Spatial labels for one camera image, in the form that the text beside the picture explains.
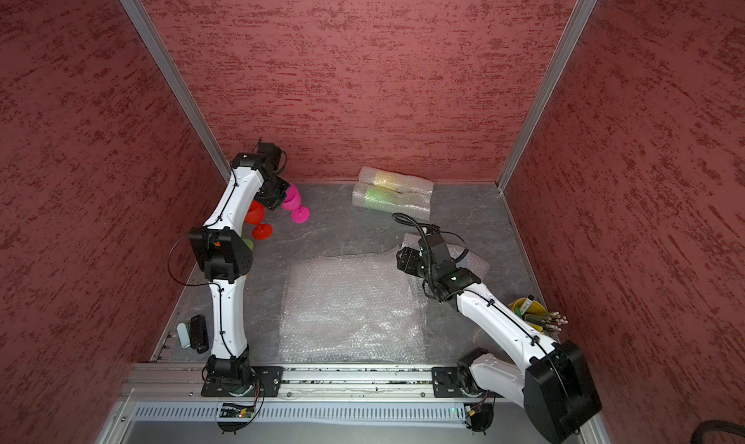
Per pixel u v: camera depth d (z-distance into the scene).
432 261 0.62
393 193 1.10
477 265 0.90
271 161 0.73
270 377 0.75
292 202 0.93
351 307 0.85
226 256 0.58
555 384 0.40
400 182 1.13
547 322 0.68
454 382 0.74
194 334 0.78
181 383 0.76
